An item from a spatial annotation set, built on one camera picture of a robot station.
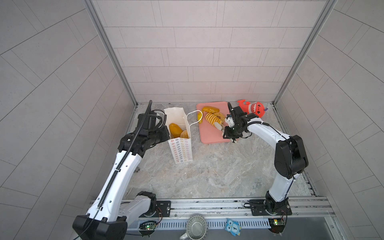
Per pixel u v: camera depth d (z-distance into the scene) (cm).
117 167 41
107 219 35
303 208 73
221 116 105
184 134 86
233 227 65
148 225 65
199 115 103
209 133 98
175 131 89
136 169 81
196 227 66
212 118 98
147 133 51
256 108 103
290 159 48
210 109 106
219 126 93
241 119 67
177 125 91
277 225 68
